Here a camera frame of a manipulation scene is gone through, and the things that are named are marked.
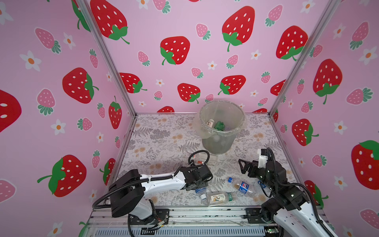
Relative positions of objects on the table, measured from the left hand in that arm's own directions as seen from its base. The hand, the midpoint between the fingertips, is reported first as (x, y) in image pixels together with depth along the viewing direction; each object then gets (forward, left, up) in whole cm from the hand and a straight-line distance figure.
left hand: (204, 183), depth 82 cm
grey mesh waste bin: (+40, -12, +9) cm, 42 cm away
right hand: (+6, -21, +14) cm, 26 cm away
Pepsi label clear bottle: (-2, -20, +2) cm, 21 cm away
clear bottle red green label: (+17, +4, -3) cm, 17 cm away
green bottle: (+38, -12, +7) cm, 40 cm away
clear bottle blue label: (-5, +1, +1) cm, 5 cm away
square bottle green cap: (-8, -8, +2) cm, 12 cm away
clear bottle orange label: (+35, -4, +12) cm, 37 cm away
